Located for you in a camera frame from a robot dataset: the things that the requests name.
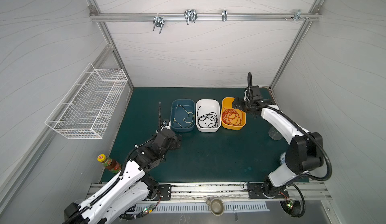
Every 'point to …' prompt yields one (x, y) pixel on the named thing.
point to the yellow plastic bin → (226, 103)
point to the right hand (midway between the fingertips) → (241, 101)
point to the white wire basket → (86, 110)
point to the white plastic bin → (208, 105)
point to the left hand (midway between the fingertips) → (173, 133)
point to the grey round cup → (216, 206)
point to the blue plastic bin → (183, 115)
